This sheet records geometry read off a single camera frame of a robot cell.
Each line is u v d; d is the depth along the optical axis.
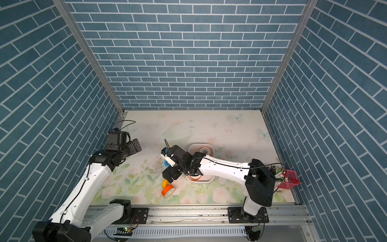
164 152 0.68
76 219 0.40
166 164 0.91
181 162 0.59
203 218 0.74
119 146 0.59
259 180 0.43
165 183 0.80
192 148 0.92
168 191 0.76
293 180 0.79
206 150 0.93
